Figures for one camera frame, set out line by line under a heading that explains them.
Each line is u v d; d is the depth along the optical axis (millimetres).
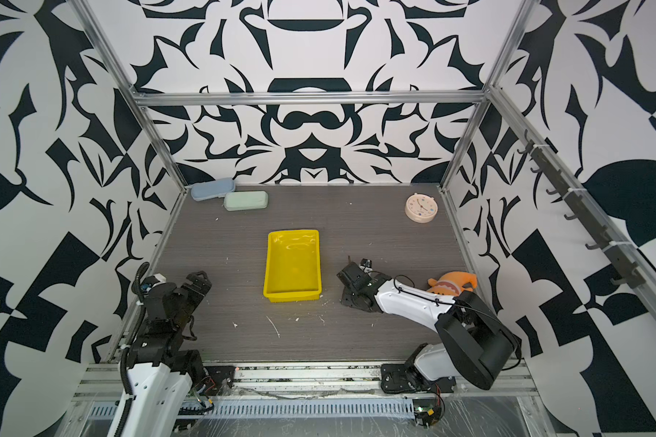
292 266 939
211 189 1160
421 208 1111
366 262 817
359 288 669
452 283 852
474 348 430
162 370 534
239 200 1122
